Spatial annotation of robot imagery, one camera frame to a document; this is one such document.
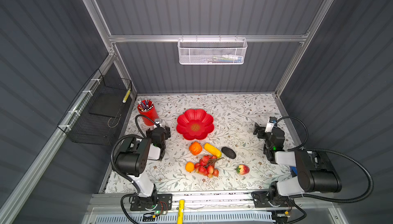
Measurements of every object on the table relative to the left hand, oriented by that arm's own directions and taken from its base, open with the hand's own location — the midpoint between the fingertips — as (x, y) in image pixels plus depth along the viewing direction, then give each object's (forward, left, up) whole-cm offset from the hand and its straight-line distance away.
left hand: (156, 128), depth 96 cm
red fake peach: (-28, -49, -1) cm, 56 cm away
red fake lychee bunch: (-27, -29, +2) cm, 39 cm away
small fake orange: (-25, -21, -1) cm, 33 cm away
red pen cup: (+6, +5, +4) cm, 9 cm away
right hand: (-5, -67, +6) cm, 68 cm away
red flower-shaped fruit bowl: (+4, -25, -4) cm, 25 cm away
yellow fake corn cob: (-17, -34, -1) cm, 38 cm away
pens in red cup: (+12, +7, +9) cm, 16 cm away
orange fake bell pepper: (-15, -24, +1) cm, 29 cm away
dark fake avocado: (-18, -43, -1) cm, 47 cm away
